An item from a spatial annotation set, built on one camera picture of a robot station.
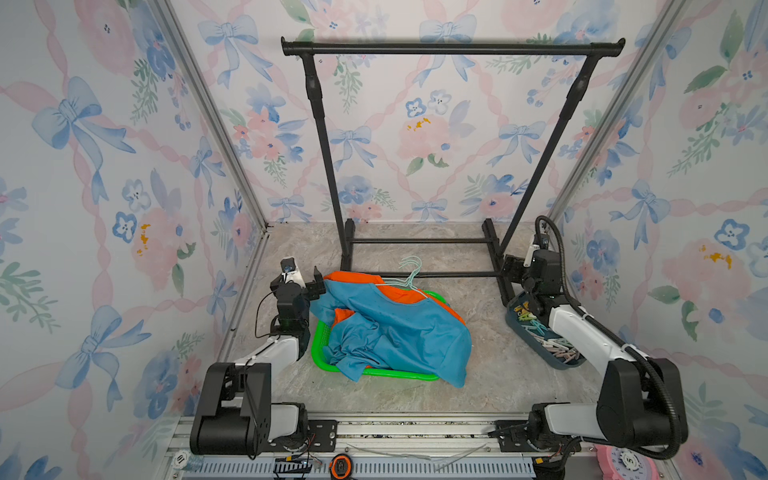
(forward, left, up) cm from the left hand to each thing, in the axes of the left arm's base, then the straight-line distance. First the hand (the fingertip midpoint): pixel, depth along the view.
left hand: (302, 269), depth 87 cm
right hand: (+3, -65, +2) cm, 66 cm away
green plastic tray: (-25, -9, -8) cm, 28 cm away
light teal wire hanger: (-1, -31, -5) cm, 32 cm away
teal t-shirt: (-14, -22, -9) cm, 28 cm away
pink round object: (-45, -79, -12) cm, 92 cm away
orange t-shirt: (-4, -28, -6) cm, 29 cm away
